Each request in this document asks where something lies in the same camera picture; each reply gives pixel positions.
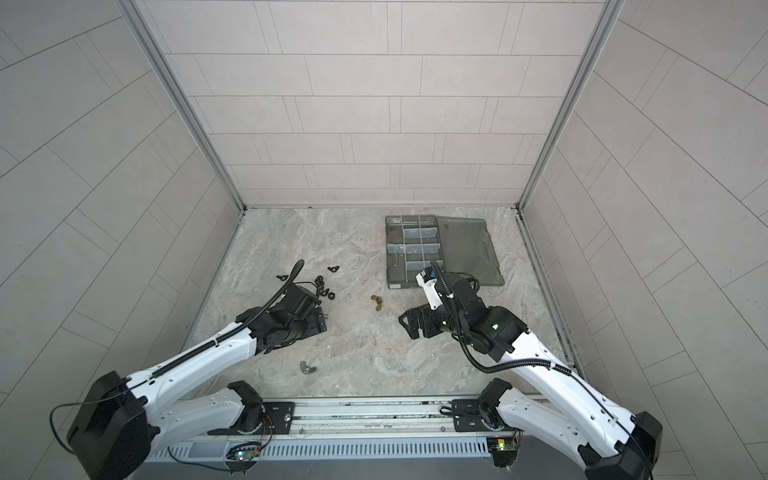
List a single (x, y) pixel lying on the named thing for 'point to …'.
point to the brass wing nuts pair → (379, 301)
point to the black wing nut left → (282, 277)
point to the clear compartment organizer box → (456, 245)
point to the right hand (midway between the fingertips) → (413, 317)
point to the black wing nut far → (331, 269)
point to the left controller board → (242, 456)
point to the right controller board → (504, 450)
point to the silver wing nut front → (306, 369)
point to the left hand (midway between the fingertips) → (324, 321)
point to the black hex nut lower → (331, 295)
